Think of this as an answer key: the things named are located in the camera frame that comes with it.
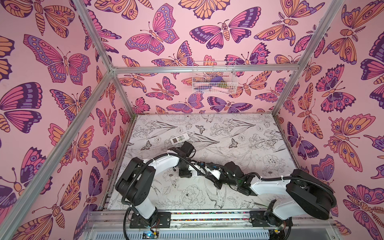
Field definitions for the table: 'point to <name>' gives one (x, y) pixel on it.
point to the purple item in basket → (217, 79)
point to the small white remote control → (180, 139)
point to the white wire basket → (203, 72)
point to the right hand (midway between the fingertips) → (206, 172)
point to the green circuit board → (150, 235)
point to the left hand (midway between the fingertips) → (189, 168)
